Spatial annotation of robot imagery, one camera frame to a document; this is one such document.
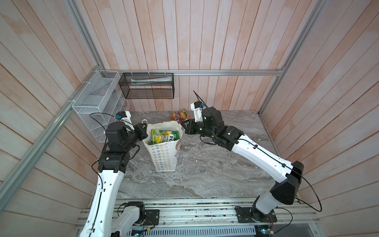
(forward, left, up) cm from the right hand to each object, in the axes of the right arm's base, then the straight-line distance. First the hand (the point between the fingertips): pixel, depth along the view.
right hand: (179, 123), depth 69 cm
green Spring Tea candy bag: (+3, +13, -15) cm, 21 cm away
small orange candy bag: (+34, +3, -31) cm, 46 cm away
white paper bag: (-8, +9, -17) cm, 21 cm away
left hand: (-2, +15, -1) cm, 15 cm away
